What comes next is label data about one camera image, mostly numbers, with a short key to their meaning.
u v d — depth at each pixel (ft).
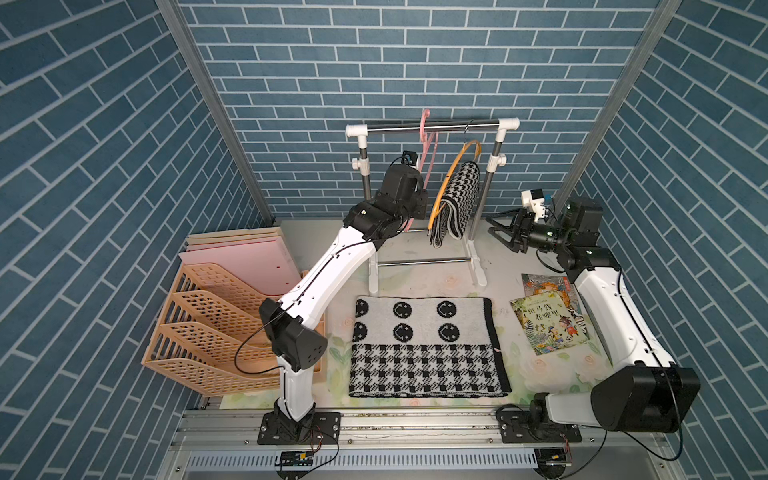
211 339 2.31
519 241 2.16
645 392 1.29
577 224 1.89
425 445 2.41
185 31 2.39
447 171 2.47
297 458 2.36
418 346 2.79
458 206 2.71
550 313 3.07
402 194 1.81
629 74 2.65
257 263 2.52
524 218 2.07
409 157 2.03
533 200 2.23
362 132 2.36
